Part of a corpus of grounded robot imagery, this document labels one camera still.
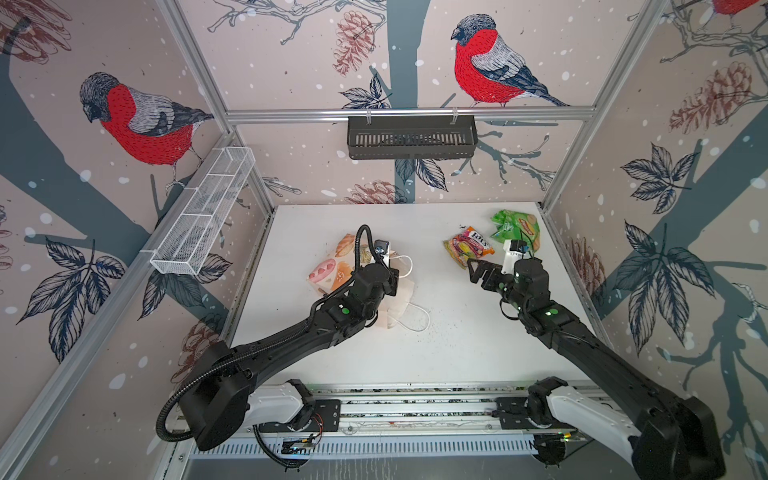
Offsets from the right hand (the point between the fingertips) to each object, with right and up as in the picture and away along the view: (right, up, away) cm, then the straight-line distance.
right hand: (478, 266), depth 81 cm
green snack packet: (+20, +12, +22) cm, 32 cm away
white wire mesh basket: (-75, +5, -10) cm, 76 cm away
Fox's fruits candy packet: (+3, +4, +23) cm, 23 cm away
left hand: (-24, +2, -3) cm, 25 cm away
